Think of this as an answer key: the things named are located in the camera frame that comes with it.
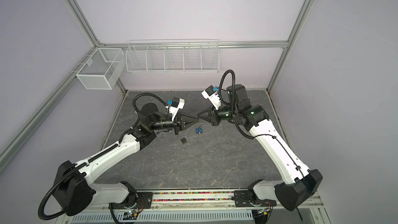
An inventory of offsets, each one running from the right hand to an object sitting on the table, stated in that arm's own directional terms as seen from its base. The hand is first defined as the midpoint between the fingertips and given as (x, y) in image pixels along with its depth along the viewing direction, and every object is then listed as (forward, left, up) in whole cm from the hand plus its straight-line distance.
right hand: (199, 116), depth 66 cm
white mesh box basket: (+43, +65, -7) cm, 78 cm away
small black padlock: (+5, +11, -32) cm, 34 cm away
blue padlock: (+12, +1, -32) cm, 34 cm away
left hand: (-3, +1, -1) cm, 3 cm away
